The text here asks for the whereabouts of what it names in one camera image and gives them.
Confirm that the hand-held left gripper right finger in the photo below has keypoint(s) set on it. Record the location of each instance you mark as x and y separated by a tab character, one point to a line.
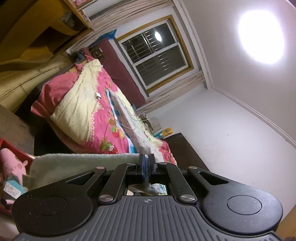
151	168

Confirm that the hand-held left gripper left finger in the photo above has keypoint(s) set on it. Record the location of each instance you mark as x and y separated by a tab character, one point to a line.
141	169

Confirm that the pale green towel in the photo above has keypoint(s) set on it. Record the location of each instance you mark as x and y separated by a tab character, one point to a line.
76	166

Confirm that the pink pig plush toy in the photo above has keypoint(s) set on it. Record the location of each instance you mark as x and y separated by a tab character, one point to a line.
12	166

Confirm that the red cardboard box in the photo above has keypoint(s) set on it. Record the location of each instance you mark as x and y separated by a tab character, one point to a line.
13	150

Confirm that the yellow toy box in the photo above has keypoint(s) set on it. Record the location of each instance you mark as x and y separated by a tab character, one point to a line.
163	133

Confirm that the dark wooden nightstand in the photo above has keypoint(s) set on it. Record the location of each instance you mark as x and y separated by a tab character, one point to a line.
185	150

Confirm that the blue white printed sheet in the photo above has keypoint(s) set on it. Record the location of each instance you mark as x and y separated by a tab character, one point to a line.
126	115

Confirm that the beige curtain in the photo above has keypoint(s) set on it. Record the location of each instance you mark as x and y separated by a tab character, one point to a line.
115	27
178	90

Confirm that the maroon blanket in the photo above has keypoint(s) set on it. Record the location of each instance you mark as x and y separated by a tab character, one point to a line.
120	71

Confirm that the dark wooden bed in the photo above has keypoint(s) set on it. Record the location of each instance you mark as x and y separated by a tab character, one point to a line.
32	109

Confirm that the round ceiling light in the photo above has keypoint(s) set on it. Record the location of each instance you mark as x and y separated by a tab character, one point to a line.
261	37

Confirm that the yellow wooden cabinet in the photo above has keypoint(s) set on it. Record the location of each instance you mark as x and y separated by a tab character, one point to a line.
30	27

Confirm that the window with wooden frame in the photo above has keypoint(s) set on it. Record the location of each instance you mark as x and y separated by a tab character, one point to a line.
157	53

